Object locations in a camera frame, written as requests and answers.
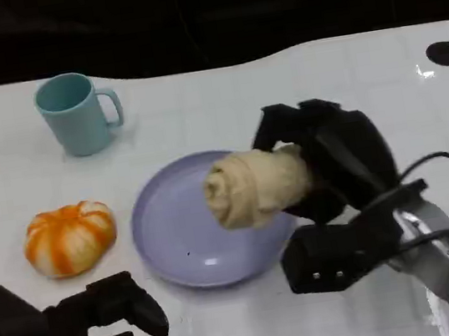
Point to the lilac plate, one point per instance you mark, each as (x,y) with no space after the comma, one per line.
(175,234)

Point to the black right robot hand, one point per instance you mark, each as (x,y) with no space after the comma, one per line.
(350,157)

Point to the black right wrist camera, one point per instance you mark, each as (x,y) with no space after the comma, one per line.
(334,253)

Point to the beige towel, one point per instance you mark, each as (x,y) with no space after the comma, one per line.
(253,189)

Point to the pale green mug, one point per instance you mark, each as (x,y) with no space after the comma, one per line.
(79,126)

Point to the orange and white bread roll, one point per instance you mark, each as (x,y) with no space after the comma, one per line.
(70,239)

